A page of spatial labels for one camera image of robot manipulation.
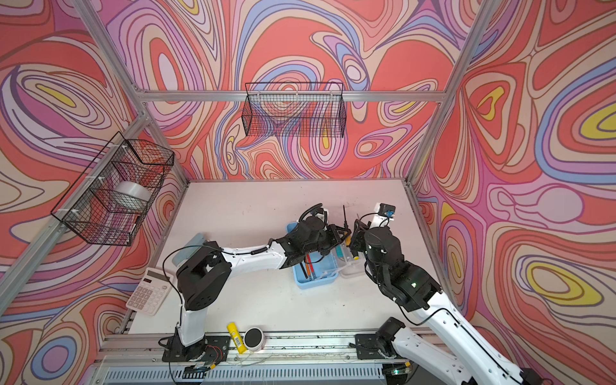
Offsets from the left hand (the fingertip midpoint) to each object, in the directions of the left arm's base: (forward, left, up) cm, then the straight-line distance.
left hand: (355, 232), depth 80 cm
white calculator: (-14, +72, -17) cm, 76 cm away
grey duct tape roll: (+7, +70, +14) cm, 72 cm away
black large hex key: (-5, +18, -18) cm, 26 cm away
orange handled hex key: (-4, +16, -18) cm, 24 cm away
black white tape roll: (-29, +33, -14) cm, 46 cm away
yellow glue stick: (-29, +39, -16) cm, 50 cm away
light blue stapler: (0, +62, -13) cm, 64 cm away
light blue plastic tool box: (-5, +13, -18) cm, 23 cm away
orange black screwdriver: (-1, +3, -1) cm, 3 cm away
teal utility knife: (-4, +5, -7) cm, 9 cm away
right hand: (-5, 0, +10) cm, 11 cm away
